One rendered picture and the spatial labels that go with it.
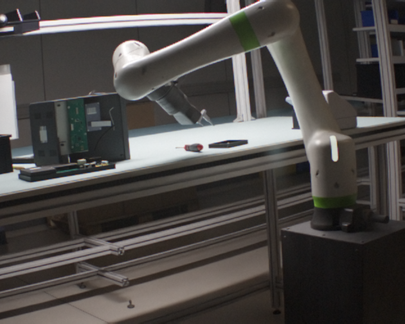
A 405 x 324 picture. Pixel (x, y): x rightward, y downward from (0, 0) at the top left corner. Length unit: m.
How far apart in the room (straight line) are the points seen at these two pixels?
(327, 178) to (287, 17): 0.44
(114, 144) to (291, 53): 0.61
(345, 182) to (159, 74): 0.57
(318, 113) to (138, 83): 0.52
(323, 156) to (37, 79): 4.91
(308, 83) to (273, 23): 0.26
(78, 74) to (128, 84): 4.88
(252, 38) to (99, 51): 5.10
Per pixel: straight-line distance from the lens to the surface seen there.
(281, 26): 1.78
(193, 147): 2.13
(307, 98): 1.95
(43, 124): 2.15
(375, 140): 2.67
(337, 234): 1.77
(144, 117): 5.85
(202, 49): 1.79
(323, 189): 1.81
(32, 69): 6.45
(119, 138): 2.11
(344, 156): 1.80
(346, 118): 2.50
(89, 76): 6.75
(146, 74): 1.81
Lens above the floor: 1.23
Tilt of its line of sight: 7 degrees down
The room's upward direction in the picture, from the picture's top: 5 degrees counter-clockwise
